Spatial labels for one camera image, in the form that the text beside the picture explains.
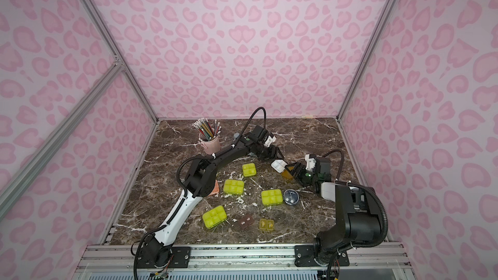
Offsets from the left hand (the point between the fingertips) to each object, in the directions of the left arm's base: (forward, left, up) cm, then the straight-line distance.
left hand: (282, 159), depth 97 cm
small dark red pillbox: (-29, +18, -2) cm, 34 cm away
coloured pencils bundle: (+14, +38, +7) cm, 41 cm away
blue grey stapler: (+15, +24, +1) cm, 28 cm away
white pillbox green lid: (-13, +24, -3) cm, 28 cm away
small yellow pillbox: (-30, +9, -2) cm, 31 cm away
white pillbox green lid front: (-27, +31, -2) cm, 41 cm away
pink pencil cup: (+6, +36, +3) cm, 36 cm away
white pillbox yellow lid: (-2, +1, -3) cm, 4 cm away
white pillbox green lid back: (-4, +17, -4) cm, 18 cm away
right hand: (-7, -3, +2) cm, 8 cm away
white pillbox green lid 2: (-18, +6, -3) cm, 19 cm away
